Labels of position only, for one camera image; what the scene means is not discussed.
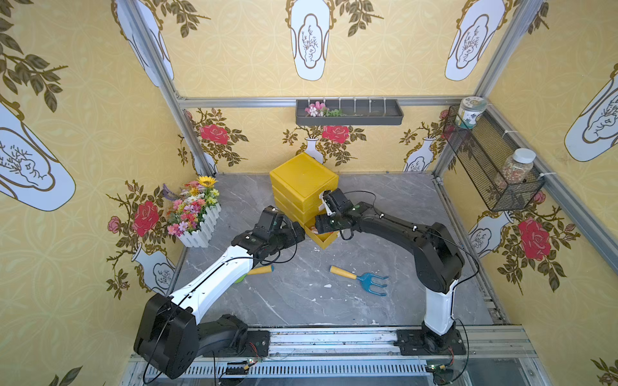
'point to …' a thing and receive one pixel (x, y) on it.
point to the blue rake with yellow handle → (365, 279)
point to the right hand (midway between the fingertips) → (329, 217)
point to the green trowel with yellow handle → (264, 269)
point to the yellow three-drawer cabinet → (298, 186)
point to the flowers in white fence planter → (193, 211)
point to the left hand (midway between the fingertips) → (287, 233)
